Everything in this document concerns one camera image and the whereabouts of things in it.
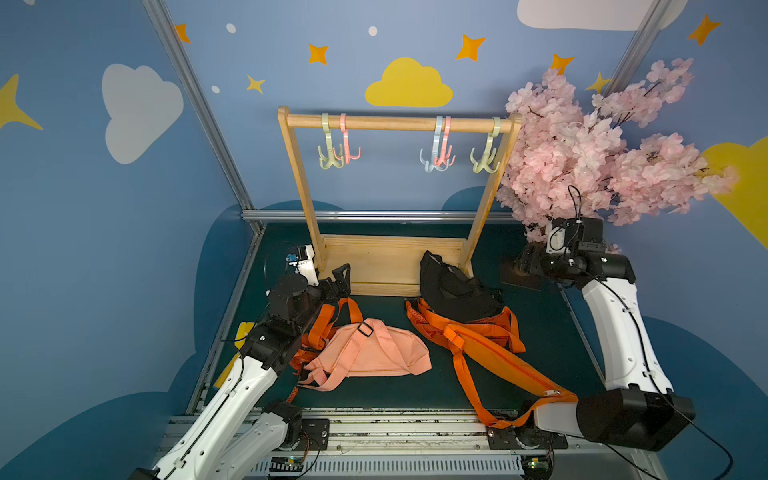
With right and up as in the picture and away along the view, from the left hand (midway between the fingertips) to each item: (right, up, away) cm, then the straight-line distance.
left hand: (335, 265), depth 72 cm
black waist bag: (+32, -9, +23) cm, 41 cm away
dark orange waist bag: (-6, -19, +13) cm, 24 cm away
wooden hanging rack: (+14, -1, +37) cm, 40 cm away
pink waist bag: (+7, -24, +11) cm, 27 cm away
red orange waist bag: (+26, -19, +16) cm, 36 cm away
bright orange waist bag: (+32, -19, +4) cm, 37 cm away
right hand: (+52, +1, +6) cm, 53 cm away
